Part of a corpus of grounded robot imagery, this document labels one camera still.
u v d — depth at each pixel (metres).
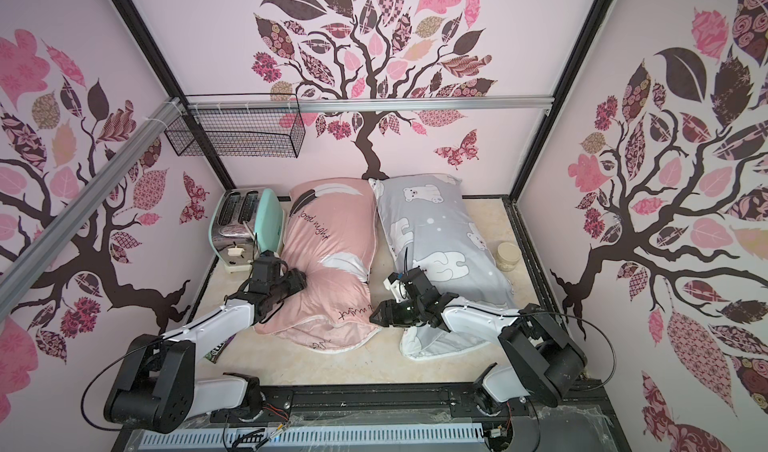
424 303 0.67
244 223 0.88
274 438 0.69
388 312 0.74
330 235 0.90
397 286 0.79
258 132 0.80
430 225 0.90
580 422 0.72
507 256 0.95
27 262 0.51
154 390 0.41
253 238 0.88
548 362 0.43
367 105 0.93
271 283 0.71
